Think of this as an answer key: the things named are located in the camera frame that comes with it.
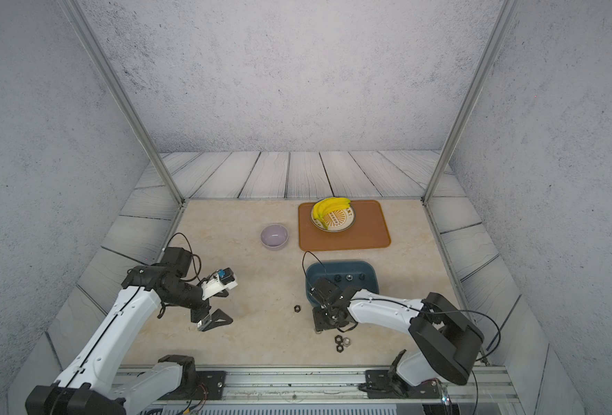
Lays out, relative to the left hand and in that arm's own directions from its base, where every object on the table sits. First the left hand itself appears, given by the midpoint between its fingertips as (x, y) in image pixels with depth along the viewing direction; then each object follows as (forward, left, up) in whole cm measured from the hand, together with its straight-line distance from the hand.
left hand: (228, 304), depth 74 cm
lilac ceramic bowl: (+33, -9, -11) cm, 36 cm away
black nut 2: (+14, -34, -13) cm, 39 cm away
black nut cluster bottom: (-9, -32, -14) cm, 36 cm away
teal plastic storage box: (+16, -41, -14) cm, 46 cm away
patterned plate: (+41, -35, -13) cm, 56 cm away
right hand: (-1, -27, -13) cm, 30 cm away
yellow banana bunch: (+46, -31, -8) cm, 56 cm away
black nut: (+15, -42, -13) cm, 47 cm away
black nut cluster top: (-6, -32, -14) cm, 35 cm away
